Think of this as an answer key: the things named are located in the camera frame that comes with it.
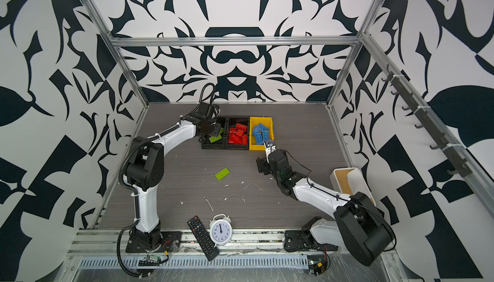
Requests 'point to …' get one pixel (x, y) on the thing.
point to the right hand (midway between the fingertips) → (267, 153)
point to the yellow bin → (255, 121)
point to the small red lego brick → (244, 138)
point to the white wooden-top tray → (348, 181)
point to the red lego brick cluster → (241, 130)
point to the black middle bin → (230, 123)
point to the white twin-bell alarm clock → (221, 230)
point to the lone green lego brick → (213, 139)
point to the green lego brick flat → (222, 174)
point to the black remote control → (204, 239)
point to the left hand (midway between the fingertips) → (216, 124)
